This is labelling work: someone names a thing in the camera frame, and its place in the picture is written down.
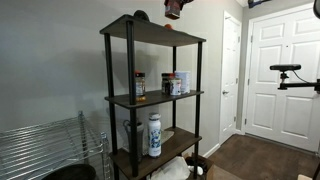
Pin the smoked paprika tin orange lid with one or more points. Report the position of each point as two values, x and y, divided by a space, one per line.
172 12

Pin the red-lid dark jar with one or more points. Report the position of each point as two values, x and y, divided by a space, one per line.
165 83

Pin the slim black-lid spice jar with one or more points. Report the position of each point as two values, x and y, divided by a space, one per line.
140 86

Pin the dark wood black-pole shelf unit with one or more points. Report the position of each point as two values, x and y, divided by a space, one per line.
150 96

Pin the black rounded container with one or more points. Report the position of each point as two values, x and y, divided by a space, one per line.
201 163

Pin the orange fruit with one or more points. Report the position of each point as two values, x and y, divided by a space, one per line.
169 26

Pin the dark avocado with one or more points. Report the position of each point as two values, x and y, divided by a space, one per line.
141 15

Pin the white cylindrical canister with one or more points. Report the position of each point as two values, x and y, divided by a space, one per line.
184 81

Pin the white panel door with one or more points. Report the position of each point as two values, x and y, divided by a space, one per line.
286 110
230 76

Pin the silver door knob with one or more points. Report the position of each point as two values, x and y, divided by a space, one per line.
225 92

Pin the dark grey tumbler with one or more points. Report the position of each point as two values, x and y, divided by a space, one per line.
140 140

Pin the white bag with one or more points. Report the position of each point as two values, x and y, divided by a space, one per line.
173 170

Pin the brown cardboard box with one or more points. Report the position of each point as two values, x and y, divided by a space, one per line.
216 173

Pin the black round bowl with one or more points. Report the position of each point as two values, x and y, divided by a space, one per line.
71 172

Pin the tan object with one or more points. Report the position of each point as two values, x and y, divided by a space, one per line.
305 177

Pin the black camera on stand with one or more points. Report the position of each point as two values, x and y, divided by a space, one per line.
285 67

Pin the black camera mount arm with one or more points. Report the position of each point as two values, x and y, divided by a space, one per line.
300 85

